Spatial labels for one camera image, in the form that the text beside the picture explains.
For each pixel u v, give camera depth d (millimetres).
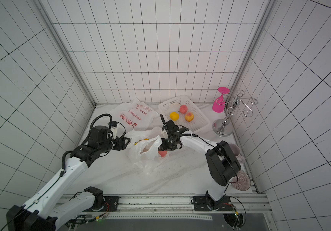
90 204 608
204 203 726
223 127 1025
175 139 643
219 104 837
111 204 724
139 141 786
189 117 1035
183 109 1097
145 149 777
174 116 1067
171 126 712
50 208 409
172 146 759
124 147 708
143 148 776
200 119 1014
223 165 459
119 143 670
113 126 681
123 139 672
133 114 1106
